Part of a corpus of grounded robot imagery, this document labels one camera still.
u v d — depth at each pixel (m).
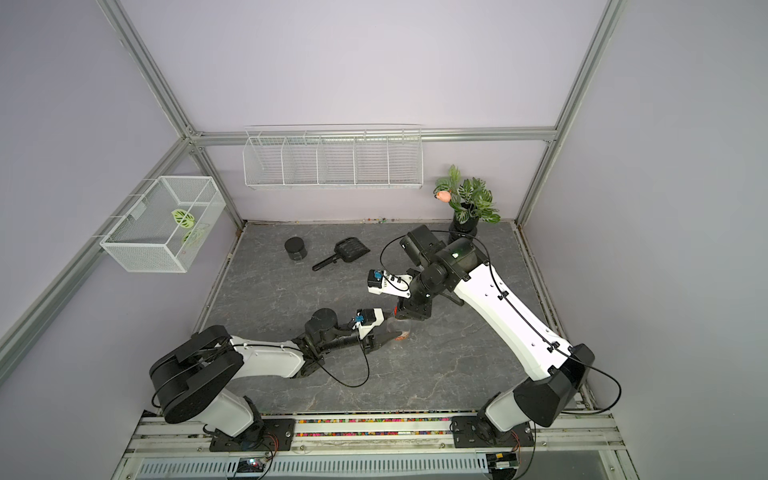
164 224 0.82
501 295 0.44
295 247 1.09
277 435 0.73
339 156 0.99
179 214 0.79
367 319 0.64
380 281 0.59
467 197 0.88
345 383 0.69
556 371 0.39
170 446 0.73
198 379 0.44
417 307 0.61
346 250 1.08
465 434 0.74
